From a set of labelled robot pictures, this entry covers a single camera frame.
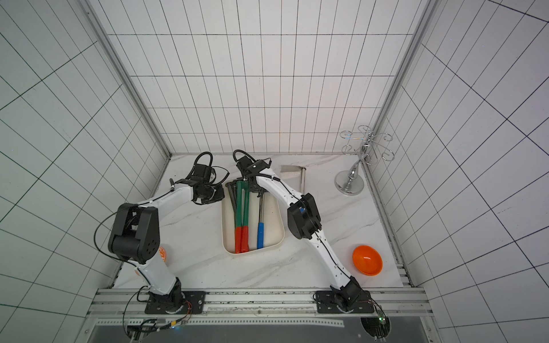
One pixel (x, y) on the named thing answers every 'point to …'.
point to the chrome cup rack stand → (351, 182)
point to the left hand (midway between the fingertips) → (222, 198)
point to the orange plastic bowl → (367, 260)
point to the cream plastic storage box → (274, 221)
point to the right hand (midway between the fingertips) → (263, 183)
